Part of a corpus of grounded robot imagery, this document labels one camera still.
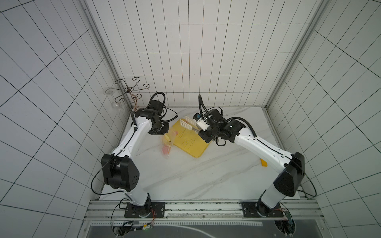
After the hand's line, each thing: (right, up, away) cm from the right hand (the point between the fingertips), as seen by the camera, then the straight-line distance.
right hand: (202, 127), depth 81 cm
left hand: (-23, -4, +2) cm, 23 cm away
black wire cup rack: (-43, +22, +7) cm, 49 cm away
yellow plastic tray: (-8, -11, +20) cm, 24 cm away
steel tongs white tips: (-7, +2, -1) cm, 7 cm away
